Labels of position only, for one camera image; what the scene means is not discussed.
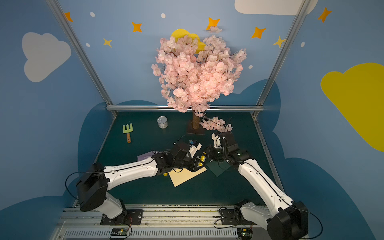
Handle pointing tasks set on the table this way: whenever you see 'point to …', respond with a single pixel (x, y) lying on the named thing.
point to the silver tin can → (162, 122)
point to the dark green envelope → (218, 168)
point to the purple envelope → (144, 156)
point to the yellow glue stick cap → (165, 174)
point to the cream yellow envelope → (178, 178)
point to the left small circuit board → (119, 232)
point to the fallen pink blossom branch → (216, 123)
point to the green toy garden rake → (128, 130)
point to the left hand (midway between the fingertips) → (204, 162)
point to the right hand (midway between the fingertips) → (205, 151)
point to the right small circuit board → (244, 233)
